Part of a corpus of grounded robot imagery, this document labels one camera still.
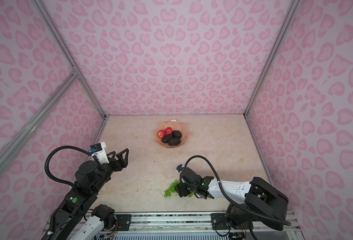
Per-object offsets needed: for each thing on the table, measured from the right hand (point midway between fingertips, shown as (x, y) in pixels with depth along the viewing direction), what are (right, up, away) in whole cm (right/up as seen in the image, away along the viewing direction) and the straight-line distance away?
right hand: (180, 186), depth 83 cm
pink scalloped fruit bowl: (-6, +35, +27) cm, 45 cm away
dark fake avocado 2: (-3, +28, +21) cm, 35 cm away
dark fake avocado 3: (-4, +23, +15) cm, 28 cm away
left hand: (-27, +23, -14) cm, 38 cm away
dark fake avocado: (-9, +26, +18) cm, 33 cm away
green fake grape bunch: (-5, -1, -2) cm, 5 cm away
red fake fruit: (-13, +29, +18) cm, 36 cm away
